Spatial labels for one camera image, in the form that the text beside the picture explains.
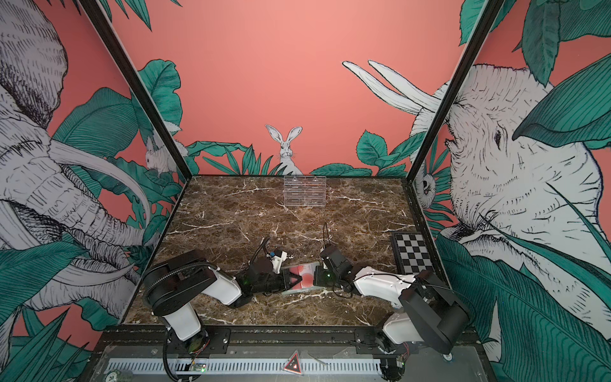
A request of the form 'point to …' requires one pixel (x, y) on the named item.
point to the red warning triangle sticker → (294, 364)
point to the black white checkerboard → (411, 253)
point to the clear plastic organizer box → (305, 190)
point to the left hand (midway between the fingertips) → (305, 278)
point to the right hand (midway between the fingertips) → (310, 276)
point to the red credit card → (307, 273)
